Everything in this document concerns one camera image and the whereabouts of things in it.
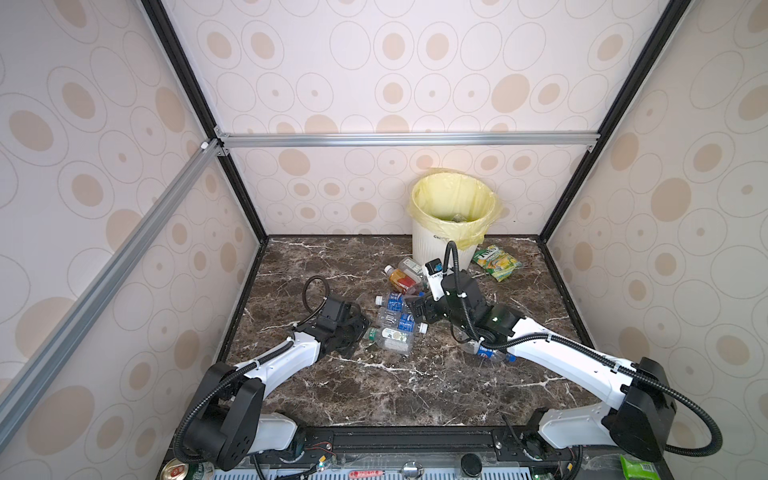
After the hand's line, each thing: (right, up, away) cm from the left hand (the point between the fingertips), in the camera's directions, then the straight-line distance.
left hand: (378, 325), depth 86 cm
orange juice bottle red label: (+7, +12, +15) cm, 20 cm away
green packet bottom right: (+62, -31, -16) cm, 71 cm away
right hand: (+12, +10, -8) cm, 17 cm away
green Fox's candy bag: (+43, +18, +23) cm, 52 cm away
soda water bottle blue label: (+8, 0, +3) cm, 9 cm away
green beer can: (-40, -25, -25) cm, 53 cm away
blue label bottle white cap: (+5, +5, +8) cm, 11 cm away
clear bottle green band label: (+4, -4, 0) cm, 6 cm away
